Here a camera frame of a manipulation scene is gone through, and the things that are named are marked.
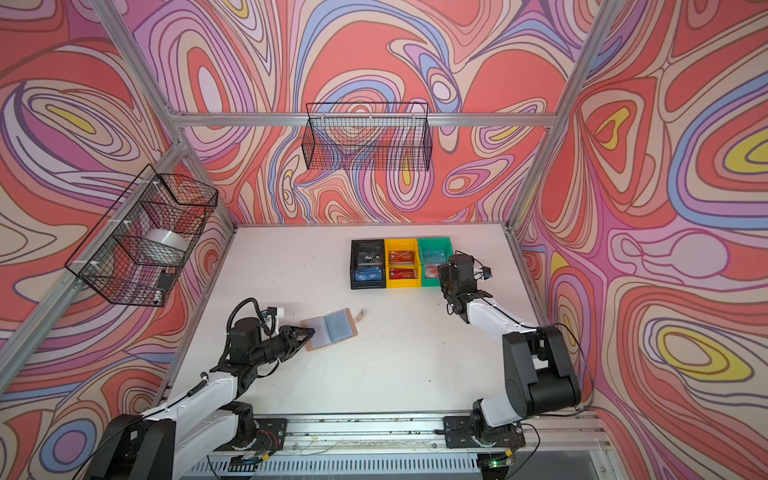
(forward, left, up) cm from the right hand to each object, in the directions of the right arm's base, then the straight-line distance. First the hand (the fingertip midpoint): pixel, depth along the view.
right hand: (441, 270), depth 93 cm
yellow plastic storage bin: (+10, +12, -10) cm, 18 cm away
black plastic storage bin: (+10, +24, -8) cm, 27 cm away
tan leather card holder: (-14, +35, -9) cm, 39 cm away
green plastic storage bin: (+14, 0, -7) cm, 16 cm away
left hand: (-18, +38, -3) cm, 42 cm away
